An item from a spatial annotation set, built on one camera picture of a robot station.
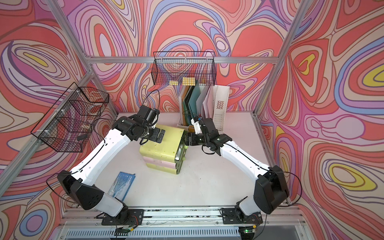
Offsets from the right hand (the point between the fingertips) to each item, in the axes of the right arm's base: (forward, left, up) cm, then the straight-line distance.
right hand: (187, 142), depth 80 cm
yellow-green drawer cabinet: (-10, +9, +3) cm, 13 cm away
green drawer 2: (-11, +4, -1) cm, 12 cm away
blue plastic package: (-17, +38, -17) cm, 45 cm away
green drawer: (-4, +3, 0) cm, 5 cm away
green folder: (+21, 0, -2) cm, 21 cm away
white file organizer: (+38, -24, +2) cm, 45 cm away
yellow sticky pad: (+35, -1, +16) cm, 38 cm away
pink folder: (+17, -12, +10) cm, 23 cm away
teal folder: (+21, -3, +10) cm, 23 cm away
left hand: (+2, +16, +6) cm, 17 cm away
